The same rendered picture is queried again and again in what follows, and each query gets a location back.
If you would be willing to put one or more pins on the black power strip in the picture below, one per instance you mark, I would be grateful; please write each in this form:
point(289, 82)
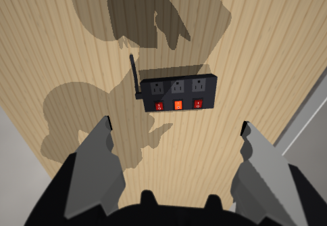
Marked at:
point(190, 92)

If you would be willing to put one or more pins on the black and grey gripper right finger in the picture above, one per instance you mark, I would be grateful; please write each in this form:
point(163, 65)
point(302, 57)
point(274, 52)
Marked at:
point(270, 191)

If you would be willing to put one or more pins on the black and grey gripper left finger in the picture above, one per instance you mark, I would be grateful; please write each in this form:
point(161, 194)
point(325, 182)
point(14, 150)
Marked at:
point(86, 188)

